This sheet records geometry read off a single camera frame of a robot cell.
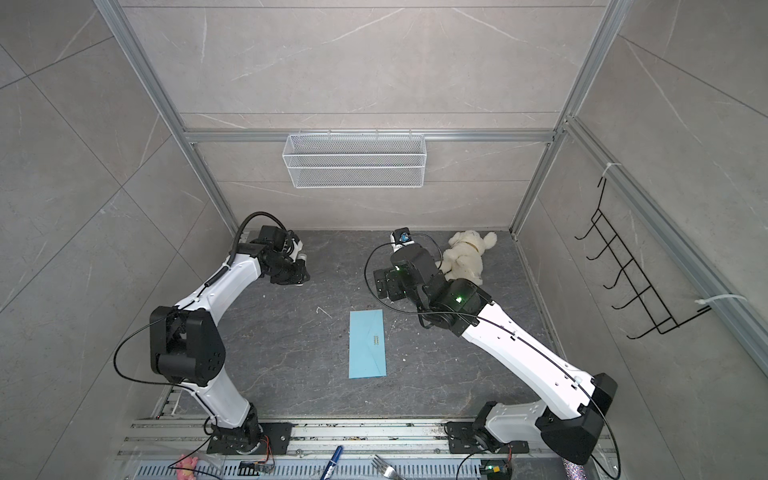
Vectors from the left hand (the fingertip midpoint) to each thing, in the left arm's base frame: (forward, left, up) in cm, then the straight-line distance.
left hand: (305, 270), depth 91 cm
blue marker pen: (-49, -11, -12) cm, 51 cm away
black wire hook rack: (-31, -80, +20) cm, 88 cm away
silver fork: (-50, -24, -11) cm, 57 cm away
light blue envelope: (-19, -19, -13) cm, 30 cm away
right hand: (-13, -27, +18) cm, 35 cm away
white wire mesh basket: (+34, -15, +16) cm, 41 cm away
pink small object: (-48, +18, -1) cm, 51 cm away
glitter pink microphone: (-53, -67, -10) cm, 86 cm away
